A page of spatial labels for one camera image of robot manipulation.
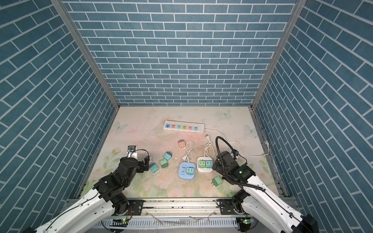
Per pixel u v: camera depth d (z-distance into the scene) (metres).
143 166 0.62
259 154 0.94
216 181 0.81
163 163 0.87
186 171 0.79
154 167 0.86
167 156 0.91
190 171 0.79
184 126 1.05
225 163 0.61
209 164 0.82
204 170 0.85
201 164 0.82
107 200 0.53
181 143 0.96
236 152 0.72
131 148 0.68
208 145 0.96
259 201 0.49
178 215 0.72
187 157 0.89
